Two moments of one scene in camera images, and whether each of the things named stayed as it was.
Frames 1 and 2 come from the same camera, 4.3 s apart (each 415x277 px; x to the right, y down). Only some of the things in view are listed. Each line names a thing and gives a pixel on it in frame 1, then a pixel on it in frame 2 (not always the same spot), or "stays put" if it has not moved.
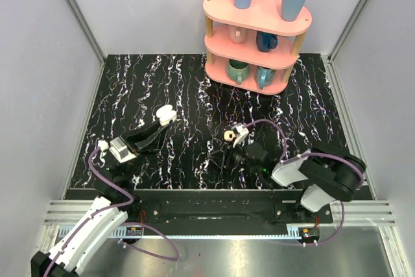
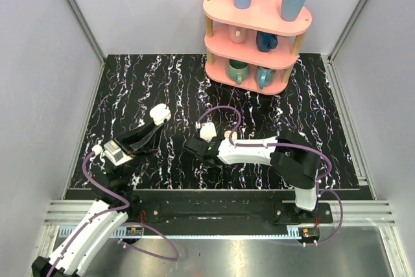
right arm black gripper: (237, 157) -> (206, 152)
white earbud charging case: (229, 135) stays put
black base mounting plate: (220, 209) stays put
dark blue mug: (266, 41) stays put
